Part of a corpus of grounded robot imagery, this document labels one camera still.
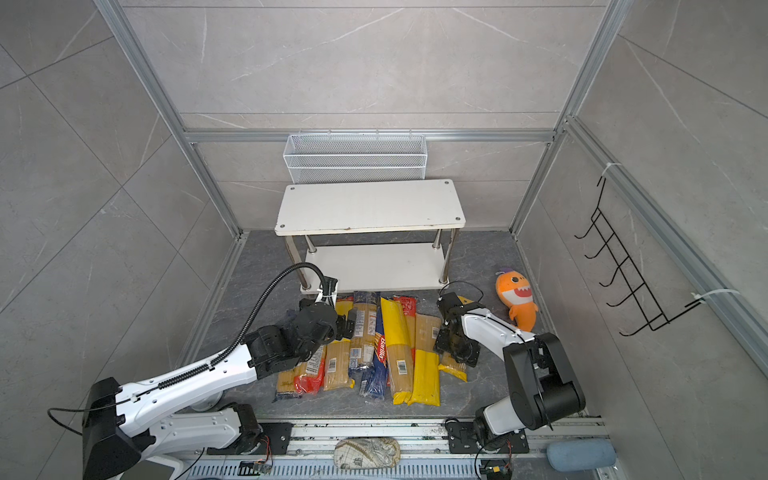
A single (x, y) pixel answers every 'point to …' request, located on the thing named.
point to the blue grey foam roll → (581, 454)
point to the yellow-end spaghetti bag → (433, 379)
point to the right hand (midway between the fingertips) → (451, 351)
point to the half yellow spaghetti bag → (426, 383)
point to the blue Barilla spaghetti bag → (375, 380)
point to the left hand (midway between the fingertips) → (341, 300)
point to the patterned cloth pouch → (366, 453)
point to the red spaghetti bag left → (312, 381)
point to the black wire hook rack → (633, 283)
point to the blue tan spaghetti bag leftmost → (286, 385)
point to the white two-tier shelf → (371, 235)
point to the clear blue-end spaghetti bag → (362, 346)
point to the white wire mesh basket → (354, 158)
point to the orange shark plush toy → (515, 291)
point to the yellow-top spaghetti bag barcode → (399, 350)
